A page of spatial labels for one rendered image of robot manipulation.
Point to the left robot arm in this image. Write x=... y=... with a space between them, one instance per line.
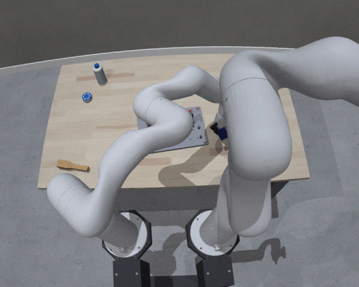
x=92 y=213

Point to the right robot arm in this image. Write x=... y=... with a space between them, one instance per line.
x=260 y=145

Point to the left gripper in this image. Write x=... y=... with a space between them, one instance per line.
x=219 y=122

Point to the grey bottle with blue cap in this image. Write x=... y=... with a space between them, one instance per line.
x=99 y=73

